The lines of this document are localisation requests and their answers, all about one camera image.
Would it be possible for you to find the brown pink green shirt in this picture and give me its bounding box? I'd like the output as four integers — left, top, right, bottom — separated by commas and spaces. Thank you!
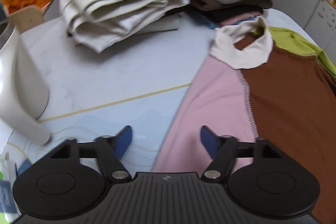
153, 16, 335, 223

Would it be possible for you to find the blue printed table mat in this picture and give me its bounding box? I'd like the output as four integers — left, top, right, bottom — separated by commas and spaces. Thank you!
3, 84, 189, 174

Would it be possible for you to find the white jug with steel rim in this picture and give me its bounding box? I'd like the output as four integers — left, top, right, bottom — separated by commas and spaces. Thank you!
1, 20, 51, 145

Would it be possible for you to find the tissue pack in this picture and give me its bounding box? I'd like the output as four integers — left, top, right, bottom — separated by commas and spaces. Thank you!
0, 153, 21, 224

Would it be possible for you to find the wooden board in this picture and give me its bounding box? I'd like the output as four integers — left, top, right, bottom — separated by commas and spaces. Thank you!
9, 5, 45, 34

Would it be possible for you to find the white cabinet row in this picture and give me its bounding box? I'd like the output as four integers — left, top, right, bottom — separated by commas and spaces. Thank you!
273, 0, 335, 48

